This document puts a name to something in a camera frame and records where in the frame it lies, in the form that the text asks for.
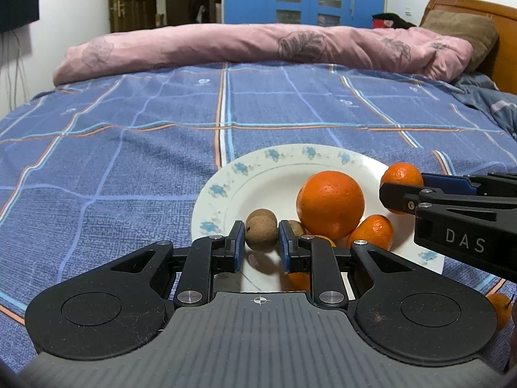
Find white floral plate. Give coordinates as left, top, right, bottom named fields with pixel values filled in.
left=192, top=144, right=445, bottom=294

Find blue checked bed sheet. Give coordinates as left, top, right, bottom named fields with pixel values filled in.
left=0, top=61, right=517, bottom=372

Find large orange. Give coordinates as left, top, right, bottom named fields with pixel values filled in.
left=296, top=171, right=365, bottom=240

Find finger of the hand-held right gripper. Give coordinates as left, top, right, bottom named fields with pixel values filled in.
left=379, top=183, right=517, bottom=215
left=422, top=171, right=517, bottom=199

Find black and red clothing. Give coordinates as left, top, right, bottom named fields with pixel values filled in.
left=372, top=12, right=417, bottom=30

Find small orange with stem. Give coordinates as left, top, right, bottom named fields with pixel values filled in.
left=487, top=292, right=514, bottom=332

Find pink quilt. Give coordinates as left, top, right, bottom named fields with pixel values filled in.
left=54, top=22, right=474, bottom=86

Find wooden headboard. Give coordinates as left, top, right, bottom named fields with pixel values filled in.
left=420, top=0, right=517, bottom=93

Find brown pillow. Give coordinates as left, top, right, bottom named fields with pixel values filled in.
left=420, top=9, right=499, bottom=73

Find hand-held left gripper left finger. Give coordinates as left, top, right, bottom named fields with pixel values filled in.
left=103, top=221, right=246, bottom=307

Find grey-blue quilt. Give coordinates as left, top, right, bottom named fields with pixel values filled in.
left=450, top=72, right=517, bottom=142

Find hanging cables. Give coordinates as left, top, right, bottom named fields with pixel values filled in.
left=2, top=32, right=30, bottom=106

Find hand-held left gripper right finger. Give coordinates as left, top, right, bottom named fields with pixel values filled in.
left=279, top=220, right=423, bottom=308

